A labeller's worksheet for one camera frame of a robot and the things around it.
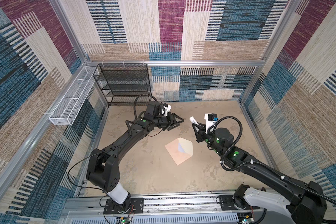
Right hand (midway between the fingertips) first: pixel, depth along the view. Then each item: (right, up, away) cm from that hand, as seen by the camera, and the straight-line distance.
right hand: (194, 126), depth 74 cm
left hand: (-6, +3, +2) cm, 7 cm away
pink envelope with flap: (-8, -21, +18) cm, 29 cm away
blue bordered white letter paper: (-6, -17, +22) cm, 28 cm away
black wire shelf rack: (-48, +30, +36) cm, 67 cm away
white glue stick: (-1, +3, -1) cm, 3 cm away
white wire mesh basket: (-81, +8, +19) cm, 83 cm away
